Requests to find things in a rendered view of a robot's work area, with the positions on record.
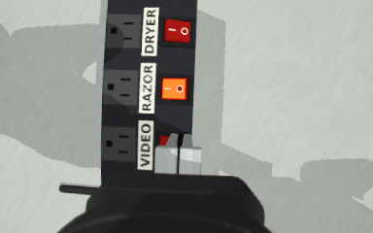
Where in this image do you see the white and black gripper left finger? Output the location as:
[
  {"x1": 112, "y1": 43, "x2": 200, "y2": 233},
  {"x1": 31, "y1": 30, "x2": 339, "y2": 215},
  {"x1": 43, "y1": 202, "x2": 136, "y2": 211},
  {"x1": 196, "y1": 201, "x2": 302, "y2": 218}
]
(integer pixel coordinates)
[{"x1": 154, "y1": 133, "x2": 181, "y2": 174}]

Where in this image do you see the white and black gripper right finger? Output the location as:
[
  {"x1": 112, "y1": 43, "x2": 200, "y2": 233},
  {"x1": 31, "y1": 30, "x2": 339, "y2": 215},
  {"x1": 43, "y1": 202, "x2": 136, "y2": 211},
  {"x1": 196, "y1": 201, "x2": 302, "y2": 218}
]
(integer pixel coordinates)
[{"x1": 179, "y1": 134, "x2": 202, "y2": 175}]

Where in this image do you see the black power strip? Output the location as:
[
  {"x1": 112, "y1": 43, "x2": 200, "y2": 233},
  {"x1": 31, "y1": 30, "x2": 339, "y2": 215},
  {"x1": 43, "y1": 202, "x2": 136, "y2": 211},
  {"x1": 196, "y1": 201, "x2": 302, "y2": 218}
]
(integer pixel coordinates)
[{"x1": 101, "y1": 0, "x2": 197, "y2": 184}]

